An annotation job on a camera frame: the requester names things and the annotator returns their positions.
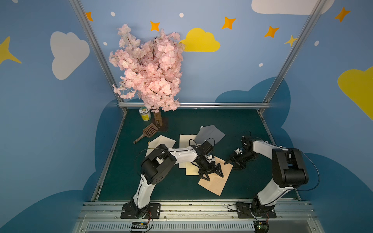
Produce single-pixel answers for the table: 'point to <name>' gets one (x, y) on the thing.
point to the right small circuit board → (261, 226)
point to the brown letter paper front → (216, 182)
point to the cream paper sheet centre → (182, 165)
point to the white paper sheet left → (158, 141)
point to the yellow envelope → (191, 169)
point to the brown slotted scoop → (148, 132)
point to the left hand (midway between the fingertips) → (217, 176)
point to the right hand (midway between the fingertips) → (229, 164)
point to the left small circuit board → (139, 225)
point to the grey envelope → (210, 131)
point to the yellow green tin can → (145, 113)
